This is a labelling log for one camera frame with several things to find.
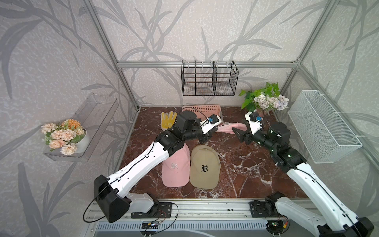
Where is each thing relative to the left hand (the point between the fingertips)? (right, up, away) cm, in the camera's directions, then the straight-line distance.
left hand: (215, 128), depth 68 cm
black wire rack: (-1, +34, +38) cm, 51 cm away
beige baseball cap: (-4, -24, +14) cm, 28 cm away
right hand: (+11, +2, +2) cm, 12 cm away
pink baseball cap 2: (+6, 0, +2) cm, 6 cm away
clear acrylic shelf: (-61, +7, +7) cm, 62 cm away
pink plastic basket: (-4, +10, +48) cm, 49 cm away
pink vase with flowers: (+30, +14, +15) cm, 36 cm away
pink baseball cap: (-21, -24, +14) cm, 34 cm away
